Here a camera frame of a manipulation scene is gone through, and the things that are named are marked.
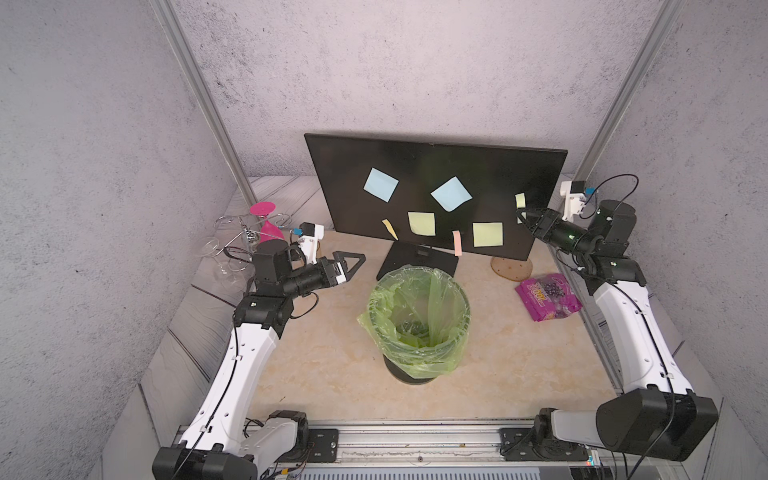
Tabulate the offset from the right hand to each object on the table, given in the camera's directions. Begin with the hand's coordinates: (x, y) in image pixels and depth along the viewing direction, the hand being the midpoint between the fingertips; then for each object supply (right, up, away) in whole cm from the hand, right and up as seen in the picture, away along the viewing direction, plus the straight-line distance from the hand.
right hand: (520, 211), depth 70 cm
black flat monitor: (+3, +16, +30) cm, 34 cm away
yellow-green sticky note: (-21, -1, +16) cm, 26 cm away
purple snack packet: (+19, -23, +24) cm, 38 cm away
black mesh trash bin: (-21, -28, +16) cm, 39 cm away
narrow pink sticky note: (-11, -7, +17) cm, 21 cm away
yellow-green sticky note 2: (-4, -5, +11) cm, 13 cm away
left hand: (-37, -12, -1) cm, 39 cm away
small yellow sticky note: (-30, -2, +22) cm, 37 cm away
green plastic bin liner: (-22, -28, +16) cm, 39 cm away
